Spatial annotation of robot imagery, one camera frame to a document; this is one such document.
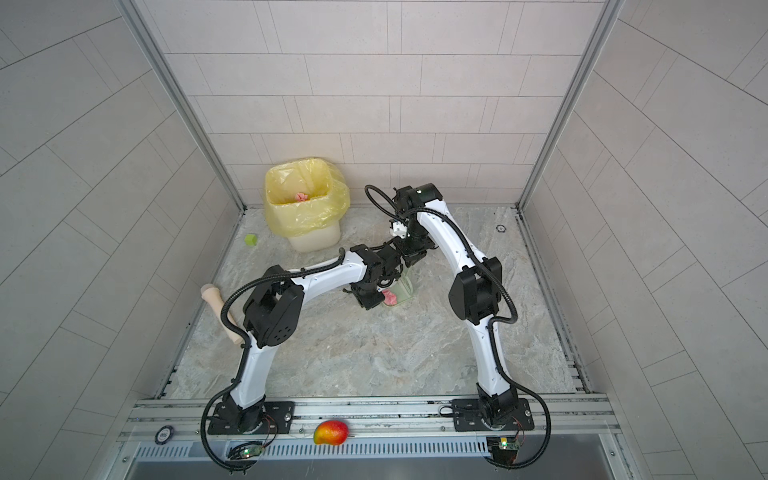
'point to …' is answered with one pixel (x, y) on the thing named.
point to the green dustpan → (402, 288)
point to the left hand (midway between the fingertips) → (375, 298)
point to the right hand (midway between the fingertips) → (407, 262)
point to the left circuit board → (245, 450)
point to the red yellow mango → (330, 432)
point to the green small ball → (250, 239)
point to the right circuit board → (504, 449)
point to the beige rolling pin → (230, 317)
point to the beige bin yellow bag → (305, 201)
